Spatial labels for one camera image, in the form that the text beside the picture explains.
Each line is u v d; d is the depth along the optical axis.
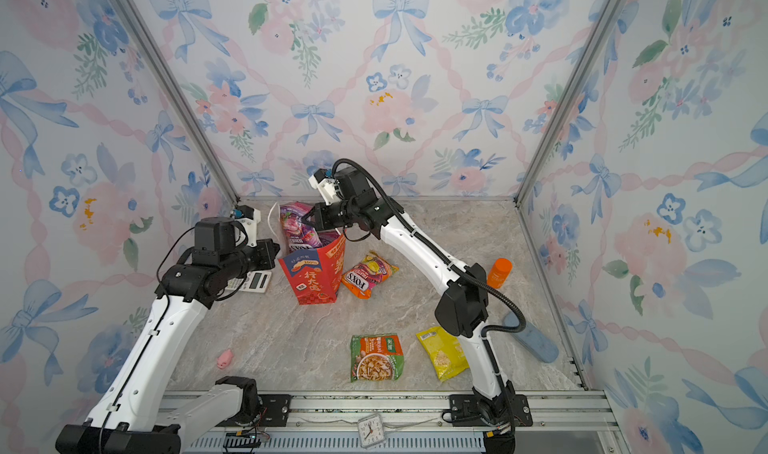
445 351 0.82
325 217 0.68
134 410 0.38
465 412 0.73
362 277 0.93
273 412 0.74
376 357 0.82
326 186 0.71
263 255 0.64
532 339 0.83
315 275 0.82
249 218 0.65
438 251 0.54
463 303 0.52
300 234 0.76
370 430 0.70
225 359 0.80
